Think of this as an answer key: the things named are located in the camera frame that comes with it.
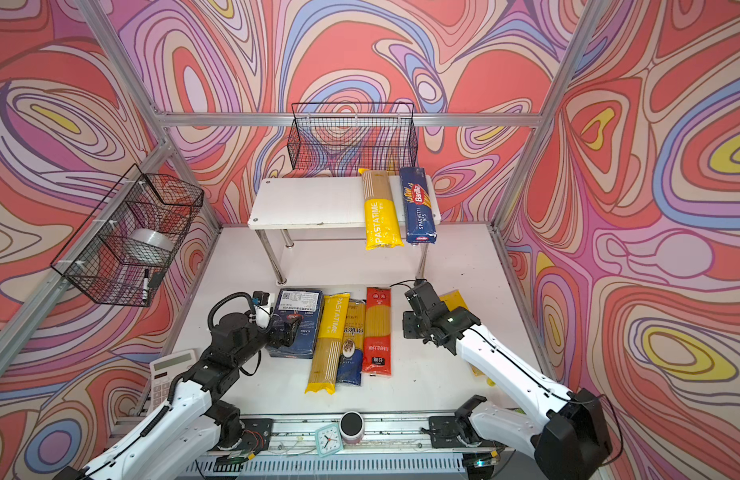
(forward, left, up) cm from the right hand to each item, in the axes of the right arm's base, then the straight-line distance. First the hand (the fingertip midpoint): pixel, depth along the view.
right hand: (415, 330), depth 81 cm
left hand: (+4, +34, +3) cm, 35 cm away
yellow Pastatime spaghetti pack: (+9, +24, -5) cm, 26 cm away
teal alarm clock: (-24, +23, -8) cm, 34 cm away
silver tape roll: (+16, +66, +24) cm, 72 cm away
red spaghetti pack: (-3, +11, -7) cm, 13 cm away
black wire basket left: (+13, +72, +23) cm, 76 cm away
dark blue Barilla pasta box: (+10, +31, -1) cm, 33 cm away
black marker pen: (+5, +67, +17) cm, 69 cm away
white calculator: (-7, +71, -7) cm, 72 cm away
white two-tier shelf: (+47, +35, -9) cm, 59 cm away
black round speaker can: (-22, +18, -5) cm, 28 cm away
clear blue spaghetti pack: (-8, +18, -8) cm, 21 cm away
